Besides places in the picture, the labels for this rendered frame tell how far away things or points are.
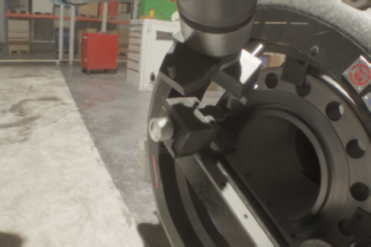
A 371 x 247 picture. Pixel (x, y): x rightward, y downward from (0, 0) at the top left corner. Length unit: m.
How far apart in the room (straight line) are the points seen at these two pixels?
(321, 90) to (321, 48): 0.15
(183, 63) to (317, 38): 0.18
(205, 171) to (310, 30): 0.32
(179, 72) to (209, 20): 0.08
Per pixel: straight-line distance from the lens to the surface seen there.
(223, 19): 0.27
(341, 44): 0.36
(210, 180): 0.51
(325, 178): 0.53
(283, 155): 0.86
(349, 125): 0.49
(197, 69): 0.32
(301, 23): 0.39
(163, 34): 4.32
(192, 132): 0.46
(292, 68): 0.53
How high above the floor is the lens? 0.85
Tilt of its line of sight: 18 degrees down
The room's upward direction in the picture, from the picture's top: 7 degrees clockwise
